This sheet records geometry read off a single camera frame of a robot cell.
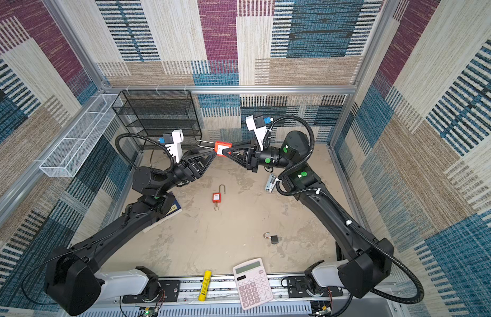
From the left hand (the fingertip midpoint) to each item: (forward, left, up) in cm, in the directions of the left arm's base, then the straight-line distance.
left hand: (216, 151), depth 55 cm
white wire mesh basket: (+8, +55, -13) cm, 58 cm away
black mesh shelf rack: (+51, +40, -24) cm, 69 cm away
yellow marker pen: (-26, +7, -44) cm, 51 cm away
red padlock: (+12, +6, -45) cm, 47 cm away
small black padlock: (-9, -20, -45) cm, 50 cm away
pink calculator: (-26, -10, -44) cm, 52 cm away
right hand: (0, -2, -1) cm, 3 cm away
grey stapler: (+21, -21, -43) cm, 52 cm away
